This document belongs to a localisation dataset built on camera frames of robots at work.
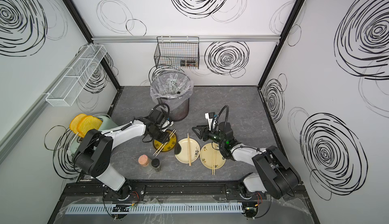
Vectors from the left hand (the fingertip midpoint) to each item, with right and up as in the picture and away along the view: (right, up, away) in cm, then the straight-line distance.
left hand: (166, 138), depth 90 cm
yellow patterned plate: (+2, -4, -1) cm, 5 cm away
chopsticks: (-3, -5, -4) cm, 7 cm away
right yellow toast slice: (-37, +12, -15) cm, 42 cm away
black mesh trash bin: (+8, +19, -4) cm, 21 cm away
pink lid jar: (-8, -6, -16) cm, 19 cm away
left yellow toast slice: (-43, +12, -16) cm, 47 cm away
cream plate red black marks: (+23, -9, -6) cm, 26 cm away
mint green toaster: (-42, +2, -15) cm, 45 cm away
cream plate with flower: (+10, -8, -6) cm, 15 cm away
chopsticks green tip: (+14, -6, -4) cm, 16 cm away
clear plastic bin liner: (+2, +33, +4) cm, 33 cm away
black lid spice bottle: (-2, -8, -16) cm, 18 cm away
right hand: (+17, +8, -9) cm, 21 cm away
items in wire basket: (+13, +45, -1) cm, 47 cm away
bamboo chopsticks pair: (+27, -15, -12) cm, 33 cm away
